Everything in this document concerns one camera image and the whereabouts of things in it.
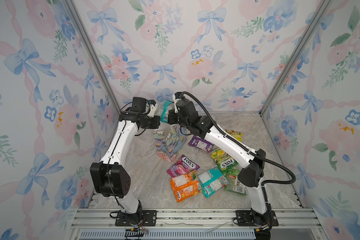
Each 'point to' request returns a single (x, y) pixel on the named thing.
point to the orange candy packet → (185, 186)
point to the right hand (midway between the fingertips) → (167, 110)
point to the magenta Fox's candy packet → (184, 164)
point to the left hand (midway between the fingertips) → (160, 121)
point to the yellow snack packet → (237, 135)
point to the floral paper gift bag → (169, 144)
